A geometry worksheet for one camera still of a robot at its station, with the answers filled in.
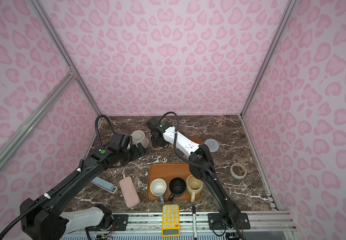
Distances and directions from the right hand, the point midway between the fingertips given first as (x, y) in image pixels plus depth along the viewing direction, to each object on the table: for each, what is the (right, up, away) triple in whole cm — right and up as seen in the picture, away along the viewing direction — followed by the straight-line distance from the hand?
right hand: (158, 142), depth 93 cm
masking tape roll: (+52, -15, -3) cm, 54 cm away
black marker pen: (+20, -36, -21) cm, 46 cm away
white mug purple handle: (+1, -24, -9) cm, 26 cm away
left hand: (-7, -3, -14) cm, 16 cm away
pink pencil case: (-13, -27, -13) cm, 33 cm away
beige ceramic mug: (+21, -24, -9) cm, 33 cm away
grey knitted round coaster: (+36, -2, +11) cm, 38 cm away
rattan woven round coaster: (0, -3, -6) cm, 6 cm away
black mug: (+12, -24, -10) cm, 28 cm away
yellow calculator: (+9, -36, -20) cm, 42 cm away
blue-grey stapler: (-27, -21, -14) cm, 37 cm away
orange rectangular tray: (+6, -17, -2) cm, 18 cm away
